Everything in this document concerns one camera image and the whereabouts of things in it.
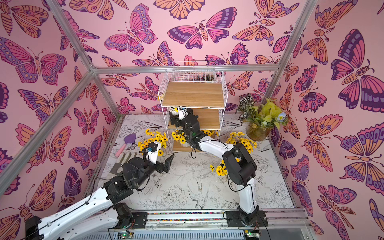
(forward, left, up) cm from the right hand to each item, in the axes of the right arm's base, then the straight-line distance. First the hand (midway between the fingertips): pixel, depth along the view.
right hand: (179, 107), depth 85 cm
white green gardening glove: (-18, +36, -27) cm, 48 cm away
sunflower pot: (-5, +2, +1) cm, 6 cm away
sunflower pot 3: (-10, +16, -14) cm, 24 cm away
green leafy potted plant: (-1, -48, -7) cm, 48 cm away
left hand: (-26, +4, -3) cm, 26 cm away
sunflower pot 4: (-8, -35, -17) cm, 40 cm away
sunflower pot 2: (-9, 0, -15) cm, 17 cm away
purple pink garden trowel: (-2, +38, -28) cm, 47 cm away
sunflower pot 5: (-31, -23, -13) cm, 41 cm away
